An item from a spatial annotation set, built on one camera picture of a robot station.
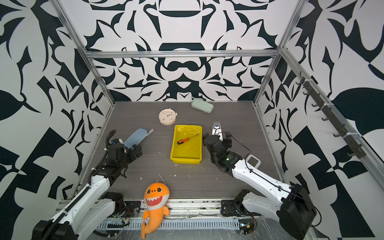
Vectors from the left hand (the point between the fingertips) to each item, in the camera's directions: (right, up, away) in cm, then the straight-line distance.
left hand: (135, 148), depth 85 cm
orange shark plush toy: (+15, -19, -15) cm, 29 cm away
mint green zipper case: (+40, +27, +31) cm, 57 cm away
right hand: (+45, +9, -5) cm, 47 cm away
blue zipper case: (-4, +4, +15) cm, 16 cm away
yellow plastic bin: (+31, -4, +9) cm, 32 cm away
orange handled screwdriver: (+26, +2, +12) cm, 28 cm away
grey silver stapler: (+43, +11, -19) cm, 48 cm away
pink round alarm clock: (+14, +18, +23) cm, 33 cm away
